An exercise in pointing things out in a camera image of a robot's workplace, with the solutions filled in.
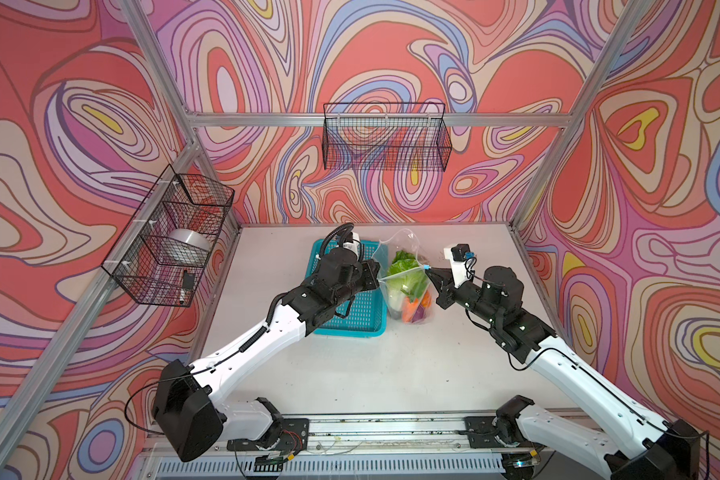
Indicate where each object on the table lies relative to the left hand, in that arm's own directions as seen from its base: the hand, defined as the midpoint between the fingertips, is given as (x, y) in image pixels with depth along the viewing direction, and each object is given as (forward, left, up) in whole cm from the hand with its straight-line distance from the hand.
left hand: (385, 263), depth 73 cm
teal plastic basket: (+1, +4, -28) cm, 29 cm away
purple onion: (-4, -10, -18) cm, 22 cm away
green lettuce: (+1, -6, -8) cm, 10 cm away
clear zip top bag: (+8, -6, 0) cm, 10 cm away
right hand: (-2, -11, -2) cm, 12 cm away
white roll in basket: (+1, +48, +6) cm, 48 cm away
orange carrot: (-5, -7, -14) cm, 16 cm away
